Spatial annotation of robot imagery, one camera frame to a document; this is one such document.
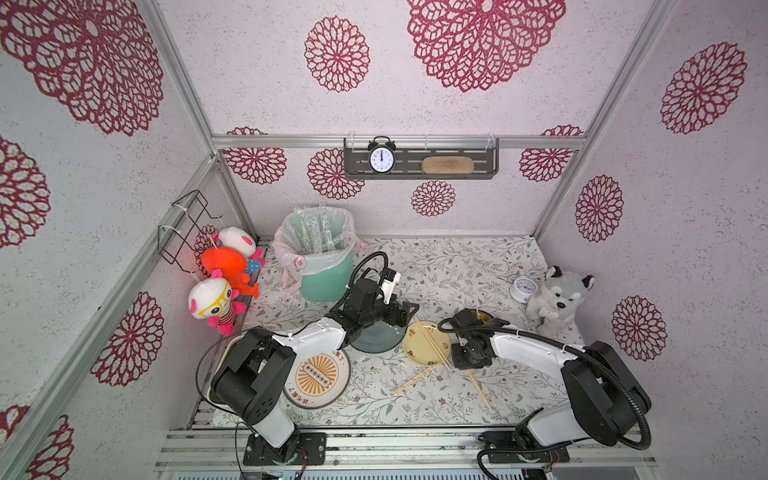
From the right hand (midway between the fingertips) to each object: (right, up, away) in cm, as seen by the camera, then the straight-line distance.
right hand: (459, 359), depth 89 cm
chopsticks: (-14, -5, -4) cm, 15 cm away
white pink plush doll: (-67, +36, +5) cm, 77 cm away
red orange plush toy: (-68, +28, -1) cm, 74 cm away
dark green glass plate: (-24, +6, +2) cm, 25 cm away
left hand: (-16, +17, -3) cm, 23 cm away
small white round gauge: (+25, +21, +13) cm, 35 cm away
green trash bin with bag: (-44, +33, 0) cm, 55 cm away
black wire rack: (-75, +34, -14) cm, 84 cm away
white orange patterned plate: (-42, -5, -4) cm, 42 cm away
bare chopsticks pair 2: (+4, -7, -6) cm, 10 cm away
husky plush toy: (+26, +18, -6) cm, 32 cm away
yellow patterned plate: (+10, +12, +8) cm, 17 cm away
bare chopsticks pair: (-7, +5, 0) cm, 8 cm away
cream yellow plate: (-12, +3, +1) cm, 13 cm away
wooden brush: (-3, +58, 0) cm, 58 cm away
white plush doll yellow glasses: (-68, +19, -10) cm, 72 cm away
